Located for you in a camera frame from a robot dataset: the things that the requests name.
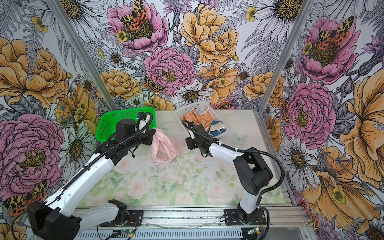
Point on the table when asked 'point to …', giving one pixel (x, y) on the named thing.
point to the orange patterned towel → (205, 119)
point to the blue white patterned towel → (216, 128)
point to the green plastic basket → (107, 122)
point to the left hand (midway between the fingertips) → (153, 135)
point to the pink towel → (164, 148)
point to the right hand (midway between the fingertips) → (191, 142)
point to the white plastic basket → (184, 108)
